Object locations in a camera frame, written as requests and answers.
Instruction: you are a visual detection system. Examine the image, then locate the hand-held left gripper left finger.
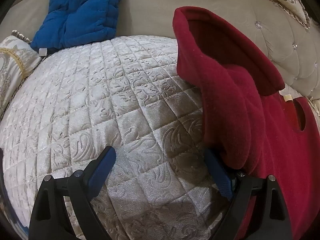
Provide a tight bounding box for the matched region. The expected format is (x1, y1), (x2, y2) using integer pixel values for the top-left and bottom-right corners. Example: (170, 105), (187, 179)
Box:
(28, 145), (117, 240)

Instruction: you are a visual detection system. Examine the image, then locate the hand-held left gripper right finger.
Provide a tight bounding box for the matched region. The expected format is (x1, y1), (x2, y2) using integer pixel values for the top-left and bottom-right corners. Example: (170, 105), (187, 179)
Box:
(204, 148), (293, 240)

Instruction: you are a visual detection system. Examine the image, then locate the dark red knit garment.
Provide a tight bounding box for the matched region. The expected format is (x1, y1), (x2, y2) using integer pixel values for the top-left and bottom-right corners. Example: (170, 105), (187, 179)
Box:
(172, 7), (320, 240)

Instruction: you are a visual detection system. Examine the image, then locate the white quilted sofa cover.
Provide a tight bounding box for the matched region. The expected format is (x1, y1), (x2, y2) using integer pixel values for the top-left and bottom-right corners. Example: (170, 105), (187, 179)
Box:
(1, 35), (240, 240)

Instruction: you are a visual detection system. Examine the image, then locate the cream embroidered pillow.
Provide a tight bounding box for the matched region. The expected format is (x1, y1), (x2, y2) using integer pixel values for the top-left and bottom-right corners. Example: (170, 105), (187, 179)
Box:
(0, 30), (43, 120)

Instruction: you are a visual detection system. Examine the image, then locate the beige tufted sofa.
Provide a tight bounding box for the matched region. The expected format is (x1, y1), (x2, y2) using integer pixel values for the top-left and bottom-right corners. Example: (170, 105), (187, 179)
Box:
(0, 0), (320, 120)

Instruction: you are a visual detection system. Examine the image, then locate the blue quilted cushion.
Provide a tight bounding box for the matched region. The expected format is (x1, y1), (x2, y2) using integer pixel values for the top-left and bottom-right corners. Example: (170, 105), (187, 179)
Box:
(29, 0), (126, 55)

